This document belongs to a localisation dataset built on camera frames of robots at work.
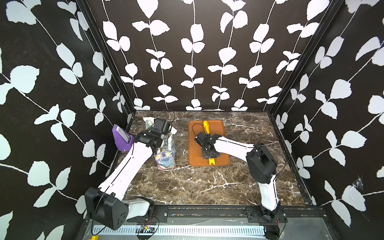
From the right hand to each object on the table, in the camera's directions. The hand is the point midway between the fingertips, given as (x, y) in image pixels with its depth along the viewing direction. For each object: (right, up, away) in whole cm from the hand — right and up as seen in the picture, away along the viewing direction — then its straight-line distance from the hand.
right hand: (207, 153), depth 94 cm
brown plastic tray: (-8, +2, +3) cm, 8 cm away
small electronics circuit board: (-31, -32, -24) cm, 50 cm away
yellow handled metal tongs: (+2, -4, -6) cm, 7 cm away
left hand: (-26, +10, -15) cm, 32 cm away
